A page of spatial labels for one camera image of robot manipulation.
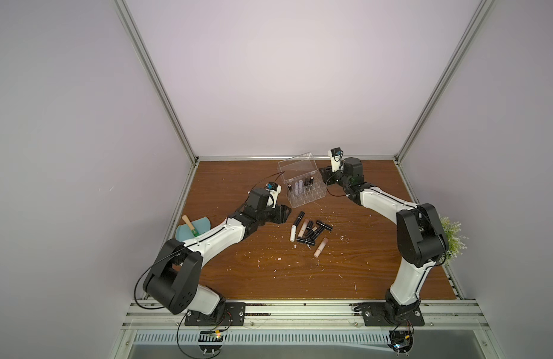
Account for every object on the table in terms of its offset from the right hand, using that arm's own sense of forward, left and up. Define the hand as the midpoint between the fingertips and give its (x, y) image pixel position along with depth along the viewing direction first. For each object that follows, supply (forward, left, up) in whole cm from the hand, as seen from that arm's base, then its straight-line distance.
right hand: (327, 161), depth 93 cm
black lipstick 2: (-23, +8, -17) cm, 29 cm away
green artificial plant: (-33, -41, -5) cm, 52 cm away
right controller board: (-60, -21, -21) cm, 67 cm away
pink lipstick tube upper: (-23, +10, -17) cm, 30 cm away
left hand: (-20, +16, -6) cm, 26 cm away
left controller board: (-61, +42, -21) cm, 76 cm away
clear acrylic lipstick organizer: (-2, +10, -12) cm, 15 cm away
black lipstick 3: (-26, +5, -17) cm, 32 cm away
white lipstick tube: (-25, +14, -17) cm, 34 cm away
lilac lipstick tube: (-4, +13, -12) cm, 18 cm away
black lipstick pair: (0, +6, -12) cm, 14 cm away
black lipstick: (-18, +12, -17) cm, 28 cm away
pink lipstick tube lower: (-30, +3, -18) cm, 35 cm away
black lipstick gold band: (-6, +16, -10) cm, 20 cm away
